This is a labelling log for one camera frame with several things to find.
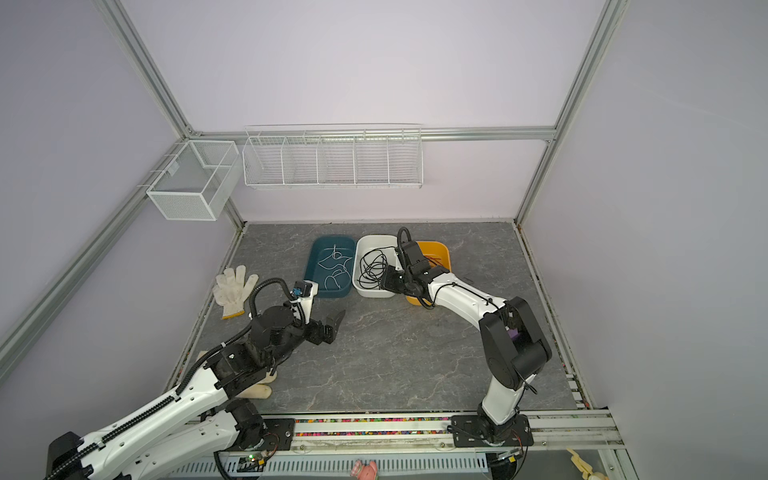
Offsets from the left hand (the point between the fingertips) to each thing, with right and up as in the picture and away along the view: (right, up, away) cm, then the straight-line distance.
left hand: (328, 310), depth 75 cm
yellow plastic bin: (+32, +15, +27) cm, 44 cm away
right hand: (+13, +6, +15) cm, 20 cm away
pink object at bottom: (+10, -35, -8) cm, 37 cm away
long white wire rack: (-4, +47, +24) cm, 53 cm away
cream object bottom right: (+61, -35, -7) cm, 71 cm away
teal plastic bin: (-11, +16, +36) cm, 41 cm away
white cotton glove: (-40, +1, +27) cm, 48 cm away
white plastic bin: (+7, +19, +38) cm, 43 cm away
